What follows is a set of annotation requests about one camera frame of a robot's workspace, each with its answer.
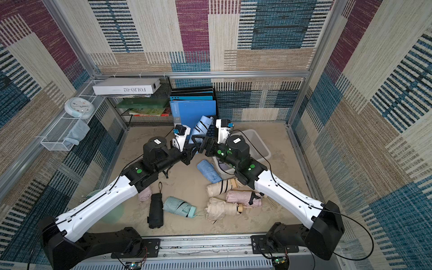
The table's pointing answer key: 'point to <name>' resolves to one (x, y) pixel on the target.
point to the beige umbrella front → (217, 208)
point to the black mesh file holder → (194, 91)
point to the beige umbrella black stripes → (221, 188)
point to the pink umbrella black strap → (244, 198)
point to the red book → (161, 115)
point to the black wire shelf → (156, 111)
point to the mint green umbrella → (179, 207)
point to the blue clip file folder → (189, 112)
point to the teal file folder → (190, 98)
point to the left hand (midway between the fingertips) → (197, 141)
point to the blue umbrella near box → (208, 170)
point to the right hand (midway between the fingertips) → (197, 136)
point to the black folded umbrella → (156, 218)
